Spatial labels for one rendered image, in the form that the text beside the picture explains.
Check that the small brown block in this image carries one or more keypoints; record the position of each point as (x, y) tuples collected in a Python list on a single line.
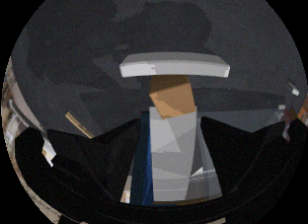
[(171, 95)]

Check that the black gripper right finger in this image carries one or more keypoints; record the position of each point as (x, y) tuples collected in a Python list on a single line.
[(234, 150)]

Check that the tan wooden rod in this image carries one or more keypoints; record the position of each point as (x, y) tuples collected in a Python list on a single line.
[(80, 126)]

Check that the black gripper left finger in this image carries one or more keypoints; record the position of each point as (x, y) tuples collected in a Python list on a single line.
[(107, 157)]

